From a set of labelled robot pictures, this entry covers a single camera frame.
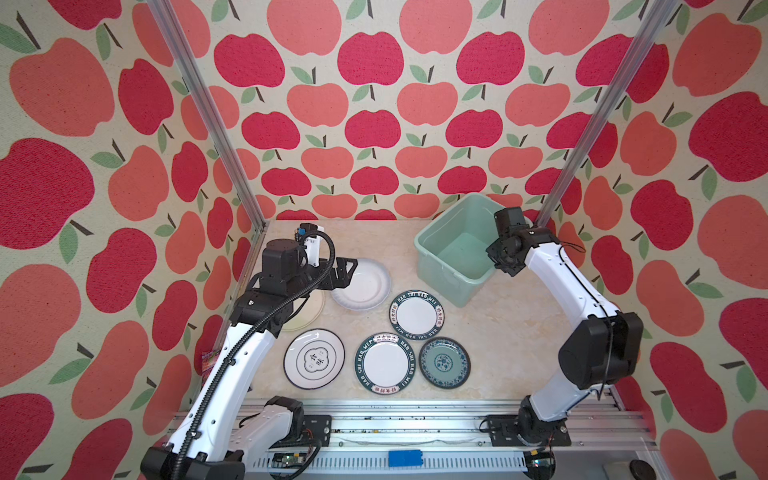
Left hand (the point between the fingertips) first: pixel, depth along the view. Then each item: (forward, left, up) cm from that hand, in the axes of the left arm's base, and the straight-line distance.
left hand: (345, 266), depth 70 cm
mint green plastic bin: (+30, -36, -28) cm, 55 cm away
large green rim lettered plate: (-13, -10, -29) cm, 33 cm away
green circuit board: (-35, +14, -32) cm, 50 cm away
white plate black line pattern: (-11, +11, -31) cm, 34 cm away
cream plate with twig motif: (+4, +14, -31) cm, 34 cm away
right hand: (+11, -44, -12) cm, 46 cm away
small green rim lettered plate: (+4, -21, -31) cm, 37 cm away
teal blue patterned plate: (-12, -27, -30) cm, 43 cm away
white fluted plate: (+12, -5, -28) cm, 31 cm away
